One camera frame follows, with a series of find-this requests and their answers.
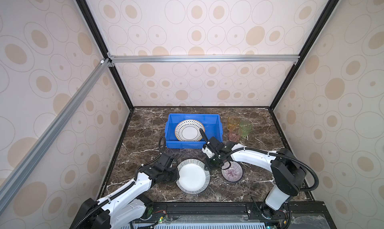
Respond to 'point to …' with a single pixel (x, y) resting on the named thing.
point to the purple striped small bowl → (231, 171)
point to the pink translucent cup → (234, 135)
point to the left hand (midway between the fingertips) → (183, 175)
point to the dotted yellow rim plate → (189, 130)
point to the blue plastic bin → (212, 123)
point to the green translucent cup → (245, 127)
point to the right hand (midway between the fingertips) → (206, 168)
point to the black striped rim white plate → (194, 177)
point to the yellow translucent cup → (233, 123)
